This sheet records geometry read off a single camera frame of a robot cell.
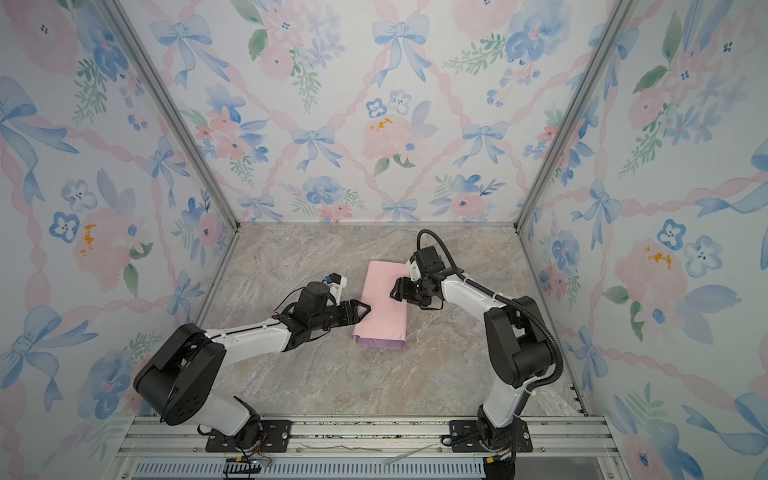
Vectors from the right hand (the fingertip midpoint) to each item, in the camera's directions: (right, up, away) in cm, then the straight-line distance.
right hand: (397, 294), depth 92 cm
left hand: (-9, -3, -6) cm, 11 cm away
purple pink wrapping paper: (-4, -8, -5) cm, 10 cm away
